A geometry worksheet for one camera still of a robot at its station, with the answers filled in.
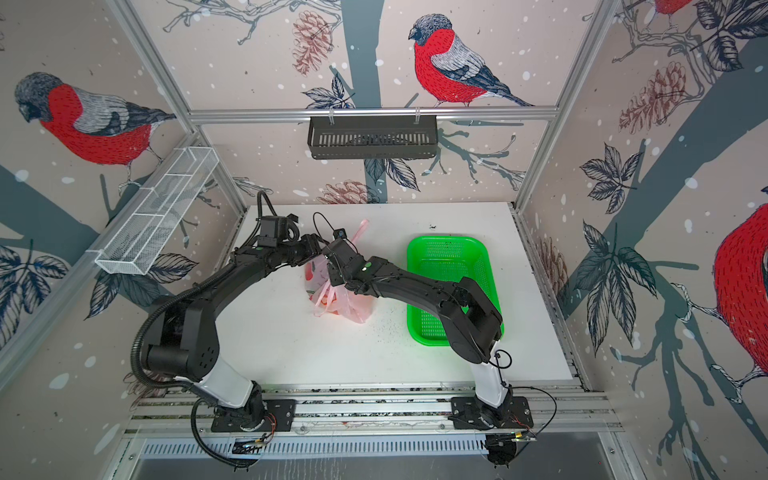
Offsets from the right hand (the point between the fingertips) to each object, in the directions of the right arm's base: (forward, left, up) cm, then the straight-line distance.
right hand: (335, 269), depth 88 cm
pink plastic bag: (-9, -3, -2) cm, 9 cm away
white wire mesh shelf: (+4, +45, +20) cm, 50 cm away
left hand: (+6, +4, +4) cm, 8 cm away
